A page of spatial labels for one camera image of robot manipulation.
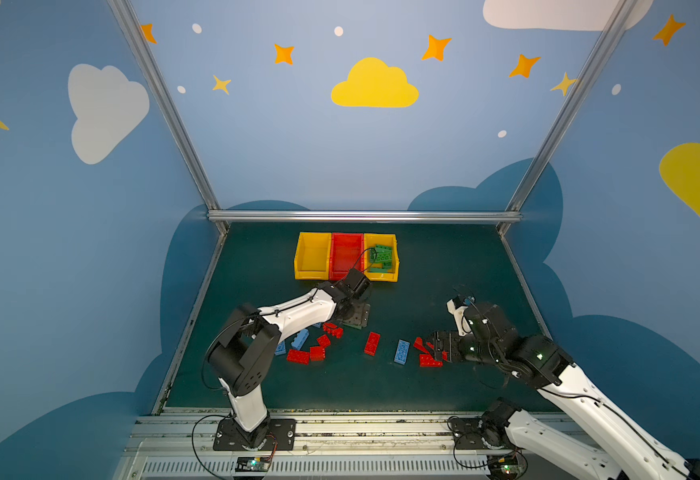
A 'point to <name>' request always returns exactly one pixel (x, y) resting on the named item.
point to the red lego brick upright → (372, 343)
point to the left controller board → (252, 464)
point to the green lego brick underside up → (353, 326)
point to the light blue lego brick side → (300, 339)
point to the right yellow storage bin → (371, 240)
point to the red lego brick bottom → (317, 353)
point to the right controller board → (502, 467)
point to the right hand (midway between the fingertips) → (440, 338)
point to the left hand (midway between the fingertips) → (357, 314)
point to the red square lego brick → (324, 341)
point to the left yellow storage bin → (312, 256)
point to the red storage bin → (346, 252)
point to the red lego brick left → (298, 356)
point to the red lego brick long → (333, 329)
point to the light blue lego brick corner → (280, 349)
